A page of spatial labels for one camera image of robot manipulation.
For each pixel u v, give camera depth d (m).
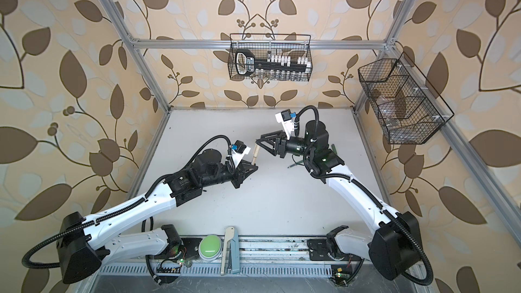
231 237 0.74
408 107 0.73
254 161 0.69
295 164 0.97
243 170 0.63
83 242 0.39
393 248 0.40
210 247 0.74
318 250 0.73
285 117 0.62
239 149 0.61
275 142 0.61
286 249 0.76
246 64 0.85
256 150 0.67
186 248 0.74
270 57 0.81
